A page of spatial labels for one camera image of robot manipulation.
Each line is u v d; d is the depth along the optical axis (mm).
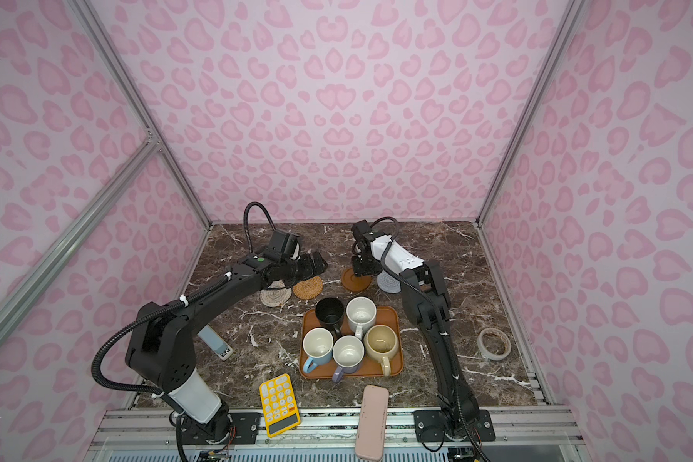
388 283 1007
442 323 616
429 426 734
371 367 818
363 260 909
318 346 854
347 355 844
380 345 861
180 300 486
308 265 785
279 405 762
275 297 977
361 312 923
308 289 1005
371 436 735
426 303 572
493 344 877
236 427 725
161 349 451
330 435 723
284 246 692
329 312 898
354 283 1007
